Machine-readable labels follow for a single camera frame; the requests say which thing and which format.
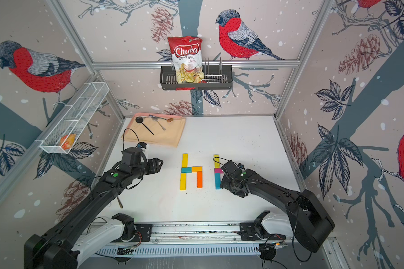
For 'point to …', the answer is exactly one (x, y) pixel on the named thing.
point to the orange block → (200, 179)
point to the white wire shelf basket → (64, 133)
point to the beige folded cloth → (171, 137)
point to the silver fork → (156, 119)
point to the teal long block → (217, 181)
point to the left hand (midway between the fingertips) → (161, 159)
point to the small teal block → (186, 170)
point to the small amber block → (195, 169)
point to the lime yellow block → (216, 165)
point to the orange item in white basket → (67, 141)
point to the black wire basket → (215, 75)
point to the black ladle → (139, 120)
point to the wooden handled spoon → (169, 120)
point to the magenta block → (218, 170)
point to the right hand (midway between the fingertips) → (227, 185)
